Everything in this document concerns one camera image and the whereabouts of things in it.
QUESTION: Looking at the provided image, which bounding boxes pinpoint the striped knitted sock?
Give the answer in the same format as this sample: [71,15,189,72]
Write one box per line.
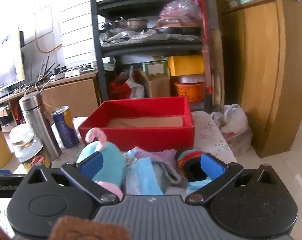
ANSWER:
[175,149,212,182]

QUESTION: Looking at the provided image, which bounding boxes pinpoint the yellow box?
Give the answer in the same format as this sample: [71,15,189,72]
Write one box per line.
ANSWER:
[167,55,205,77]

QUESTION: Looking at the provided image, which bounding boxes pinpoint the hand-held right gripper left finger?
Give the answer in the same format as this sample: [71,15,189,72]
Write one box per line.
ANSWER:
[21,152,120,204]

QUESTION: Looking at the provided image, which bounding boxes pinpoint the red and white plastic bag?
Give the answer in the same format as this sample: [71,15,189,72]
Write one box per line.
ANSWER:
[108,66,145,100]

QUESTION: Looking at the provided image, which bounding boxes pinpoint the glass jar with label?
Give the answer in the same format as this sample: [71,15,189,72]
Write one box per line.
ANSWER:
[9,124,52,171]

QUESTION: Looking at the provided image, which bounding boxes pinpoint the wooden cabinet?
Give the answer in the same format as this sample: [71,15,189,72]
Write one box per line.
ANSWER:
[220,0,302,158]

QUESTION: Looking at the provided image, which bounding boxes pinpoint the dark metal shelf rack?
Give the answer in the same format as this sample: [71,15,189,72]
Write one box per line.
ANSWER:
[89,0,225,110]

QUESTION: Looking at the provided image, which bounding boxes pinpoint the purple knitted cloth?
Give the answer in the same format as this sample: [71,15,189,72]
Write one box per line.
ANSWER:
[127,147,182,186]

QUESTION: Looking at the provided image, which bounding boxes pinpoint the brown cardboard box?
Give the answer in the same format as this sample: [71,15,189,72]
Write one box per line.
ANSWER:
[138,70,172,98]

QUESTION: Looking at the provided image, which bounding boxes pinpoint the wooden television stand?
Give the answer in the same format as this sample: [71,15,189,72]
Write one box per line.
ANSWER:
[0,69,99,132]

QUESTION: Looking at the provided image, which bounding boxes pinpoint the green bordered box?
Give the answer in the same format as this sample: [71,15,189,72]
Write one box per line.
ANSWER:
[142,60,170,77]

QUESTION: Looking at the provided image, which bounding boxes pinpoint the brown fuzzy cloth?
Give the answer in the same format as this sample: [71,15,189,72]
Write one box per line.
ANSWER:
[49,217,131,240]

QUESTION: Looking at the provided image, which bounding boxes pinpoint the floral tablecloth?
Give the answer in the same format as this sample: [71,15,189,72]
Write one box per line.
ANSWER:
[49,111,238,195]

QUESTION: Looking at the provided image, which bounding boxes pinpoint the pink plastic bag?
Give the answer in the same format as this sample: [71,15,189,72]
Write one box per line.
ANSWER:
[159,0,203,26]

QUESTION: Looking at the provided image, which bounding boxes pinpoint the pink pig plush teal shirt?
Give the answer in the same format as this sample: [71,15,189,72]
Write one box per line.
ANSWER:
[76,127,127,198]

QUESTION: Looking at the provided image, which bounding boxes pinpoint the yellow cable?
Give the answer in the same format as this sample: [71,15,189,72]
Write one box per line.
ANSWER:
[34,0,64,54]

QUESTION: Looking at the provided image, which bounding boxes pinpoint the white power strip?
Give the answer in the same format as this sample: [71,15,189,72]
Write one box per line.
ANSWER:
[50,69,82,81]

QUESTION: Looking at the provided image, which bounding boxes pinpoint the red cardboard box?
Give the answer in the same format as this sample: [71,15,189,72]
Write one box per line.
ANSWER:
[78,96,195,153]

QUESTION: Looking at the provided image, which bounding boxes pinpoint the stainless steel thermos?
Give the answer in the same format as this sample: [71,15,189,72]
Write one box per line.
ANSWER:
[19,92,63,161]

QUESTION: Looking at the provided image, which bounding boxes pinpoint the metal pot with lid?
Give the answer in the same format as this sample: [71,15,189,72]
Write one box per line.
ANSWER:
[100,17,149,34]

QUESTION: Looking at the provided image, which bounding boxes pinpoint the orange plastic basket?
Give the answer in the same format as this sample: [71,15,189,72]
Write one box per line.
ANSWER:
[173,81,206,103]

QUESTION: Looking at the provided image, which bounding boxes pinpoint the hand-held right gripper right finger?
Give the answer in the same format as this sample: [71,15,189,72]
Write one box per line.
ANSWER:
[185,153,283,203]

